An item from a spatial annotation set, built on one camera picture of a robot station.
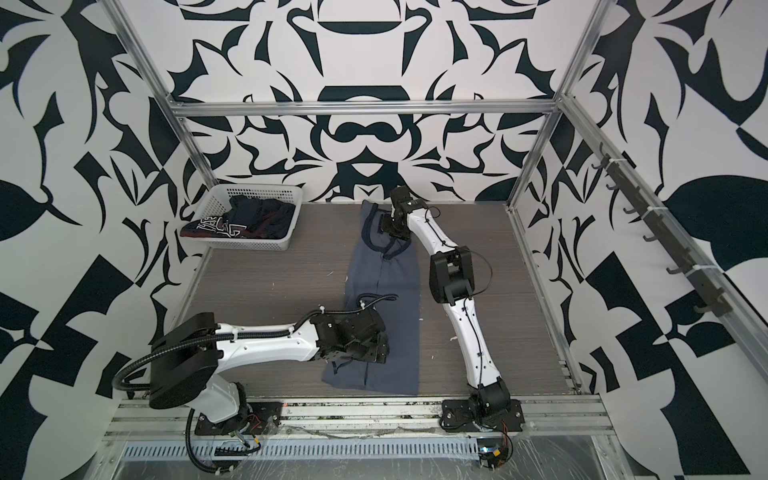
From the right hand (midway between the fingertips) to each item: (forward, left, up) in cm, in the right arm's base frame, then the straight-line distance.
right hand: (386, 226), depth 108 cm
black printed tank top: (-1, +47, +7) cm, 47 cm away
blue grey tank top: (-17, +2, -3) cm, 18 cm away
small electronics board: (-65, -24, -6) cm, 70 cm away
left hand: (-43, +1, +1) cm, 43 cm away
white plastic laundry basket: (+10, +63, +5) cm, 63 cm away
